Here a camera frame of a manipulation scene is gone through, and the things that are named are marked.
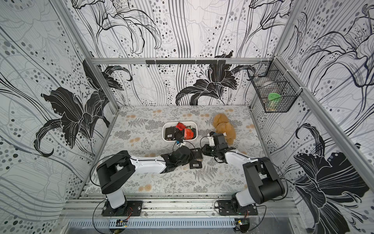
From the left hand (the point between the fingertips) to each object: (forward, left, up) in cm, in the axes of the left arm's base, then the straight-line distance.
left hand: (197, 156), depth 88 cm
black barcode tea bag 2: (+1, +1, +2) cm, 2 cm away
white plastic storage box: (+23, +3, +2) cm, 24 cm away
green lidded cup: (+22, -41, +27) cm, 54 cm away
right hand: (+6, -4, 0) cm, 8 cm away
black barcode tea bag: (+18, +19, -1) cm, 26 cm away
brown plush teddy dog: (+24, -16, +5) cm, 29 cm away
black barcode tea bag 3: (-4, +1, -3) cm, 5 cm away
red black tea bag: (+15, +6, +2) cm, 16 cm away
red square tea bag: (+21, +12, +2) cm, 24 cm away
